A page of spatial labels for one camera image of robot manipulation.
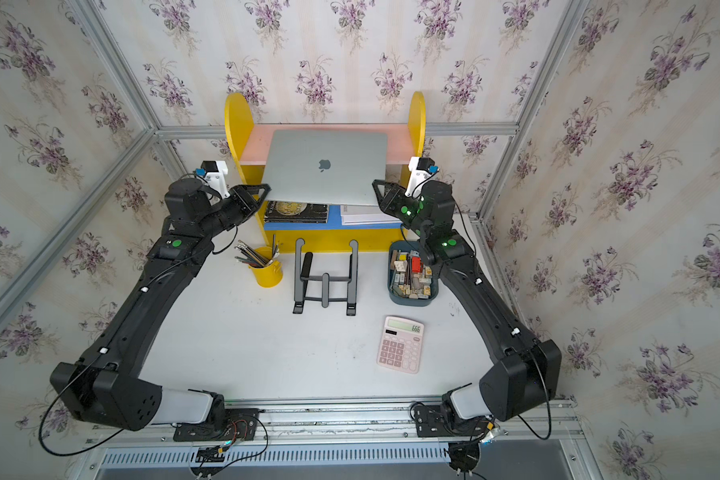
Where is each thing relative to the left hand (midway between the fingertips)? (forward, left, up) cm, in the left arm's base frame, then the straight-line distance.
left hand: (279, 191), depth 68 cm
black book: (+20, +3, -26) cm, 33 cm away
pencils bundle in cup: (+3, +15, -30) cm, 33 cm away
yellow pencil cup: (+1, +10, -37) cm, 38 cm away
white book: (+17, -21, -24) cm, 36 cm away
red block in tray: (+6, -39, -37) cm, 54 cm away
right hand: (+1, -22, +1) cm, 22 cm away
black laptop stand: (-5, -8, -36) cm, 37 cm away
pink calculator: (-21, -31, -39) cm, 54 cm away
